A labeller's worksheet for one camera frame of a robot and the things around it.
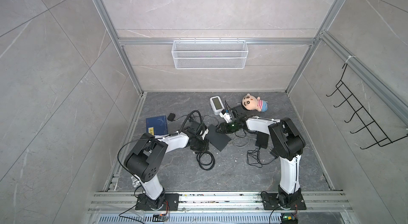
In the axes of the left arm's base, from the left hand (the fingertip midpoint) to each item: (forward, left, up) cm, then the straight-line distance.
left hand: (208, 144), depth 92 cm
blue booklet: (+15, +33, -1) cm, 36 cm away
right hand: (+10, -7, +1) cm, 12 cm away
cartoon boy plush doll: (+26, -30, +7) cm, 40 cm away
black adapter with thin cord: (+21, +23, 0) cm, 31 cm away
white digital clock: (+29, -8, +2) cm, 30 cm away
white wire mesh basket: (+49, -3, +29) cm, 57 cm away
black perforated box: (+3, -7, 0) cm, 7 cm away
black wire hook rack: (-13, -67, +32) cm, 75 cm away
